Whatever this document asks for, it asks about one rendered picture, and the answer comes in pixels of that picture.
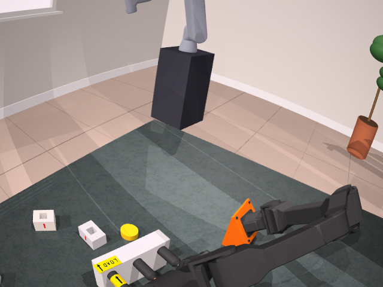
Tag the yellow short cylinder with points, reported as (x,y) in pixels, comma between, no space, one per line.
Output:
(129,232)

